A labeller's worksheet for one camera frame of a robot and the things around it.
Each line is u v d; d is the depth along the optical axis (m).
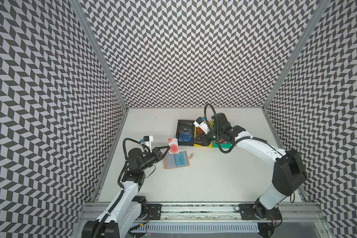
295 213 0.75
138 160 0.64
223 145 0.67
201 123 0.72
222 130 0.65
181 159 0.89
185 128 1.03
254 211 0.67
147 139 0.72
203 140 0.71
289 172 0.44
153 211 0.73
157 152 0.70
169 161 0.87
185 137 0.96
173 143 0.78
